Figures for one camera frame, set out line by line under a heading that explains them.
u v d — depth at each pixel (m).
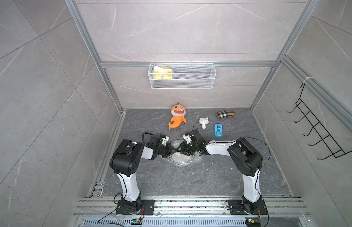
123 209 0.72
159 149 0.84
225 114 1.12
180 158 0.88
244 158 0.51
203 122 1.07
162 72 0.88
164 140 0.93
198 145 0.77
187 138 0.89
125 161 0.51
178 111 1.08
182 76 1.01
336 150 0.59
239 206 0.73
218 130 1.03
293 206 0.75
